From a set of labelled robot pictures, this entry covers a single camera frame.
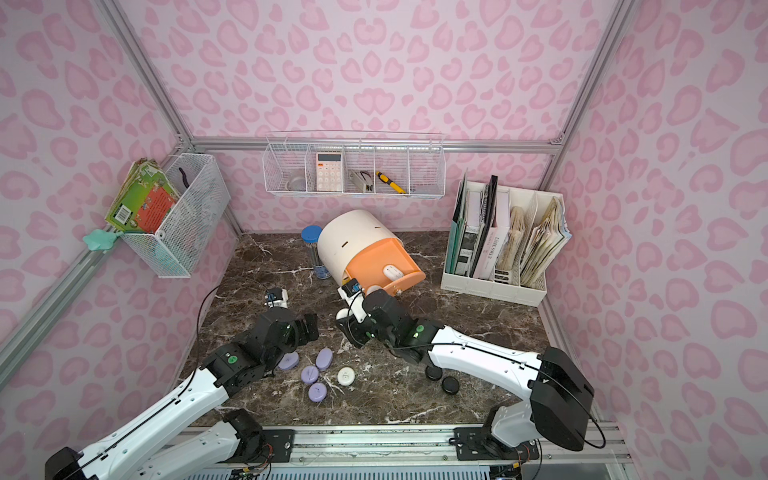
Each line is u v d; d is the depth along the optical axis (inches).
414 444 29.5
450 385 32.0
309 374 32.8
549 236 33.1
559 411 15.3
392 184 38.4
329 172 37.4
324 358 34.0
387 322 22.3
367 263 33.7
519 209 39.3
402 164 39.8
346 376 32.4
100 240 24.3
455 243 45.0
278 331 22.7
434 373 32.8
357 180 39.4
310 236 36.4
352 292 25.1
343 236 35.4
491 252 36.5
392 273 33.6
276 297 26.6
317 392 31.5
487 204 34.6
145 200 28.5
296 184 37.4
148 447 17.2
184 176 34.7
